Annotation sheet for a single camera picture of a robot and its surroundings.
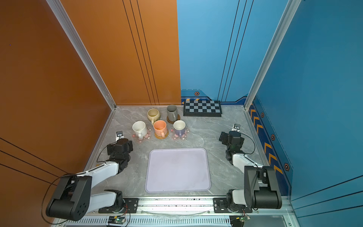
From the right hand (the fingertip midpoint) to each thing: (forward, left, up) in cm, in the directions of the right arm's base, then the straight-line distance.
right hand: (231, 134), depth 92 cm
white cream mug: (+8, +63, -5) cm, 64 cm away
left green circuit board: (-46, +65, -10) cm, 80 cm away
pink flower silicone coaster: (+2, +32, -7) cm, 32 cm away
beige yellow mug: (+19, +55, -2) cm, 58 cm away
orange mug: (+8, +49, -5) cm, 50 cm away
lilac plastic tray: (-21, +37, -8) cm, 43 cm away
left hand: (-6, +72, 0) cm, 72 cm away
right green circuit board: (-44, 0, -9) cm, 45 cm away
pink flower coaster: (+4, +58, -8) cm, 58 cm away
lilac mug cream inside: (+10, +35, -5) cm, 37 cm away
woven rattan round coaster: (+2, +48, -7) cm, 48 cm away
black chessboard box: (+29, +15, -6) cm, 34 cm away
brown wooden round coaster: (+20, +36, -7) cm, 42 cm away
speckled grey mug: (+17, +40, +2) cm, 44 cm away
